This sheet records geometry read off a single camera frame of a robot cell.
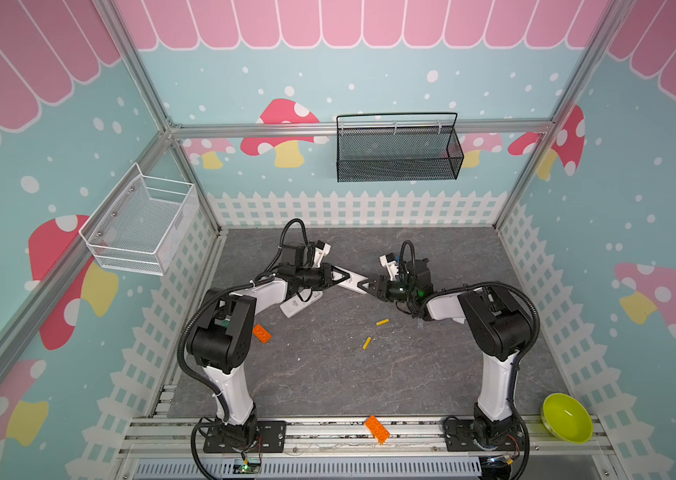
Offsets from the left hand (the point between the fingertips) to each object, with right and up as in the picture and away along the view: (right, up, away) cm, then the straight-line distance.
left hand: (347, 281), depth 90 cm
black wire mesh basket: (+14, +42, +4) cm, 45 cm away
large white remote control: (-16, -7, +7) cm, 19 cm away
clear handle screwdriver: (+23, -14, +4) cm, 27 cm away
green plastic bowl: (+57, -35, -14) cm, 68 cm away
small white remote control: (+2, 0, 0) cm, 2 cm away
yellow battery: (+11, -13, +4) cm, 18 cm away
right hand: (+4, -2, +2) cm, 4 cm away
